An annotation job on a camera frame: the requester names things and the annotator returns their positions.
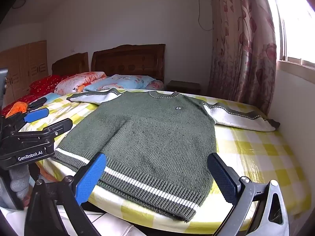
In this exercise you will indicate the person's left hand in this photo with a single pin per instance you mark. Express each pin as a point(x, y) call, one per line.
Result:
point(19, 179)

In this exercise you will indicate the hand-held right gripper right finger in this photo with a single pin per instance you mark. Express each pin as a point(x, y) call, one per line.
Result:
point(224, 180)

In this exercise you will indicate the blue floral quilt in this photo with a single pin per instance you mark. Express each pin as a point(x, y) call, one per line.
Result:
point(123, 81)

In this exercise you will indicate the small wooden headboard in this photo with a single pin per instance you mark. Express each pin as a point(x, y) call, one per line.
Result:
point(71, 64)

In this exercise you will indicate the pink floral quilt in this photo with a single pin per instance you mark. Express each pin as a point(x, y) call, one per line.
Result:
point(78, 81)

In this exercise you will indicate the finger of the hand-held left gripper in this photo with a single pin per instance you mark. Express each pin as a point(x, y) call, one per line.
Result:
point(59, 125)
point(37, 115)

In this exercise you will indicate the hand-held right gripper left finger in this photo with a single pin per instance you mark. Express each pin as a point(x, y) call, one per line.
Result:
point(90, 180)

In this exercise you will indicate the green knit sweater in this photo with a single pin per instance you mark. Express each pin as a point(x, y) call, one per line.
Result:
point(152, 140)

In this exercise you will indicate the large wooden headboard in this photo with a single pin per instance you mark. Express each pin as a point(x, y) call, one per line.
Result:
point(128, 61)

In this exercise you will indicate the dark wooden nightstand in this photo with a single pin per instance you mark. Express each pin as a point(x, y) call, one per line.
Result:
point(183, 86)

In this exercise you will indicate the wooden wardrobe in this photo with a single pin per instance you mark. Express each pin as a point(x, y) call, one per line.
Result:
point(24, 61)

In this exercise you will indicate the yellow checked bed sheet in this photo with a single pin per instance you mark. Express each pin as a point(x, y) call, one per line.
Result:
point(258, 157)

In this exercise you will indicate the orange cloth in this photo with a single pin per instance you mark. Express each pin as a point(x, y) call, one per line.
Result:
point(18, 108)

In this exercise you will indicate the window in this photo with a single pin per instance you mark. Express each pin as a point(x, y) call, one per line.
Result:
point(295, 17)

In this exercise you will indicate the black cloth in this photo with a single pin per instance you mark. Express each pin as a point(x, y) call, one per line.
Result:
point(37, 103)

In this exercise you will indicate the round ceiling lamp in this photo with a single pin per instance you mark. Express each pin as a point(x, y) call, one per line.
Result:
point(20, 3)

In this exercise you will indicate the red patterned blanket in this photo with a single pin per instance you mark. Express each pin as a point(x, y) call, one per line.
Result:
point(44, 83)

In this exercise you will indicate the pink floral curtain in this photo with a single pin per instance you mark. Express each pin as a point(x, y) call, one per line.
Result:
point(241, 54)

